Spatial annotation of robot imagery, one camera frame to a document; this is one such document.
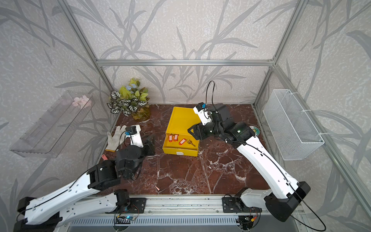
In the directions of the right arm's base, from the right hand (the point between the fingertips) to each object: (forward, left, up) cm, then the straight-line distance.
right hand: (192, 127), depth 67 cm
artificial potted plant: (+28, +40, -7) cm, 49 cm away
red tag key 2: (+5, +10, -16) cm, 20 cm away
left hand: (-4, +17, -1) cm, 18 cm away
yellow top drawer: (-6, +3, -11) cm, 13 cm away
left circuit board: (-33, +33, -32) cm, 57 cm away
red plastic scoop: (-1, +56, -29) cm, 63 cm away
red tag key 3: (+2, +5, -16) cm, 17 cm away
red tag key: (+4, +13, -16) cm, 21 cm away
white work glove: (+10, +54, -30) cm, 63 cm away
